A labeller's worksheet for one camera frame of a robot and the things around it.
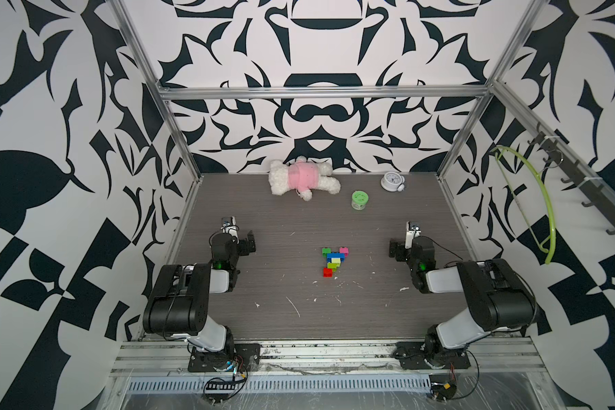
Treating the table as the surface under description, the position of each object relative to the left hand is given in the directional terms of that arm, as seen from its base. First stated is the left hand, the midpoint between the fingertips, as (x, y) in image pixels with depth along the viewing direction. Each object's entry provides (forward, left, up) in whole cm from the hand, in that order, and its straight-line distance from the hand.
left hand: (235, 229), depth 94 cm
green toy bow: (-22, -88, +22) cm, 94 cm away
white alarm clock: (+24, -65, -3) cm, 70 cm away
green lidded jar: (+13, -48, -2) cm, 50 cm away
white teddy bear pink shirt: (+23, -26, +3) cm, 35 cm away
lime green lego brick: (-13, -35, -4) cm, 38 cm away
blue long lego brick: (-10, -36, -4) cm, 38 cm away
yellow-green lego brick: (-12, -36, -4) cm, 38 cm away
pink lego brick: (-8, -39, -4) cm, 40 cm away
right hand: (-3, -63, -2) cm, 63 cm away
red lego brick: (-16, -33, -5) cm, 37 cm away
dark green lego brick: (-8, -33, -4) cm, 34 cm away
